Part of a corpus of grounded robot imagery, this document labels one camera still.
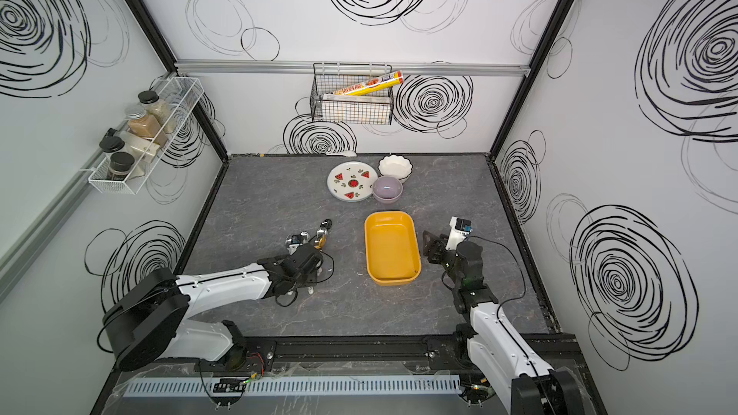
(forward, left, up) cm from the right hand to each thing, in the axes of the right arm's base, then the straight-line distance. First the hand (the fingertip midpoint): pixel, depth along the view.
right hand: (433, 235), depth 84 cm
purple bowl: (+23, +13, -8) cm, 28 cm away
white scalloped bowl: (+36, +10, -10) cm, 39 cm away
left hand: (-8, +37, -11) cm, 40 cm away
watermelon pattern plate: (+29, +27, -11) cm, 41 cm away
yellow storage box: (0, +12, -9) cm, 15 cm away
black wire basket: (+31, +18, +23) cm, 42 cm away
